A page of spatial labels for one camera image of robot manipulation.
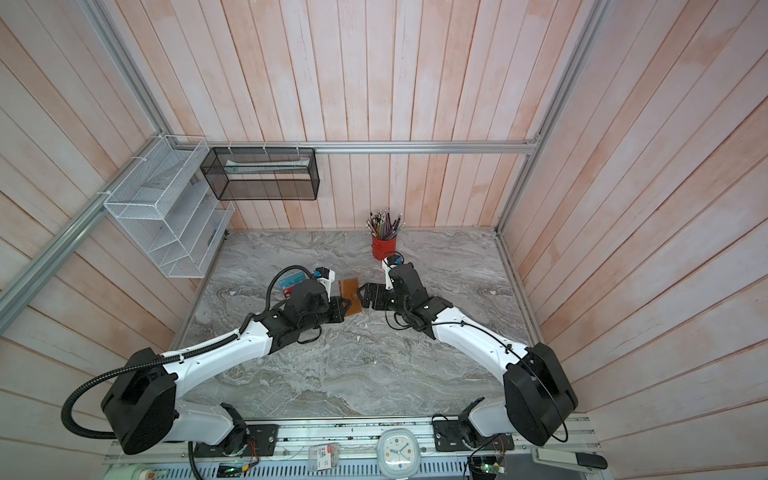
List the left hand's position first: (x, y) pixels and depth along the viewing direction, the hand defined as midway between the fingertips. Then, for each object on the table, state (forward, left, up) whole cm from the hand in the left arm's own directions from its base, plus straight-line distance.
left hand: (350, 308), depth 82 cm
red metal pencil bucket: (+28, -8, -6) cm, 30 cm away
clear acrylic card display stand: (+11, +21, -6) cm, 25 cm away
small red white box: (-34, +5, -12) cm, 36 cm away
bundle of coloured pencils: (+31, -8, +3) cm, 32 cm away
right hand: (+4, -5, +2) cm, 7 cm away
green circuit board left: (-36, +28, -14) cm, 48 cm away
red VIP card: (+10, +22, -8) cm, 25 cm away
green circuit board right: (-35, -34, -14) cm, 51 cm away
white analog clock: (-33, -13, -11) cm, 37 cm away
